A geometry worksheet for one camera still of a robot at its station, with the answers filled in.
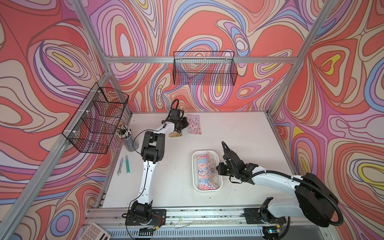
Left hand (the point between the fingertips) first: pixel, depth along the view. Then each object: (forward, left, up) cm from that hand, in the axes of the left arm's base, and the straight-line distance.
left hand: (191, 123), depth 110 cm
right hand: (-38, -16, -1) cm, 41 cm away
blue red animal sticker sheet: (-39, -8, 0) cm, 40 cm away
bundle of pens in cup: (-19, +40, +13) cm, 46 cm away
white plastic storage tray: (-37, -3, -3) cm, 37 cm away
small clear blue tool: (-36, +43, -3) cm, 56 cm away
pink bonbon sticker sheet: (-2, -3, -2) cm, 4 cm away
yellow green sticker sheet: (-10, +11, -1) cm, 15 cm away
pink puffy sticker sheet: (-33, -14, 0) cm, 35 cm away
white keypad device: (-67, +44, -2) cm, 80 cm away
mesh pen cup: (-22, +38, +4) cm, 44 cm away
